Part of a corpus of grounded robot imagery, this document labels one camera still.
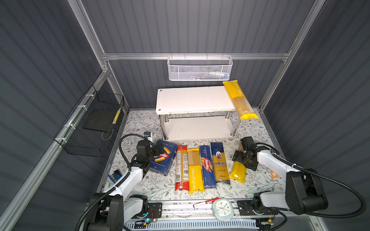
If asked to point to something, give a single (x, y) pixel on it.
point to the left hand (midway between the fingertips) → (154, 143)
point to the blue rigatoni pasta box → (161, 163)
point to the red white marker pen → (206, 202)
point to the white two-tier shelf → (189, 112)
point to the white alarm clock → (223, 209)
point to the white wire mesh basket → (200, 68)
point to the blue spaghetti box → (207, 171)
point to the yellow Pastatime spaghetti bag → (196, 182)
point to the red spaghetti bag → (182, 180)
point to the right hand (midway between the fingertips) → (242, 162)
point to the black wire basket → (87, 130)
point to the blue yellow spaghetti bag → (219, 162)
